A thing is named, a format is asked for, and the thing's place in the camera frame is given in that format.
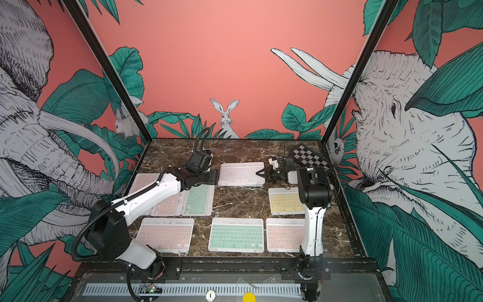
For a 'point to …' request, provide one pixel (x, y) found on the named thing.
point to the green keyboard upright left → (199, 201)
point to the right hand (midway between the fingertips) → (257, 171)
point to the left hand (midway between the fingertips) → (215, 172)
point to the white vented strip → (122, 289)
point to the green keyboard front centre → (237, 234)
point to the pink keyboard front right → (284, 234)
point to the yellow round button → (249, 297)
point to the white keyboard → (241, 174)
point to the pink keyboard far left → (143, 180)
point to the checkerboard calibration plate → (309, 158)
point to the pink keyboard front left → (170, 235)
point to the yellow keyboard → (285, 201)
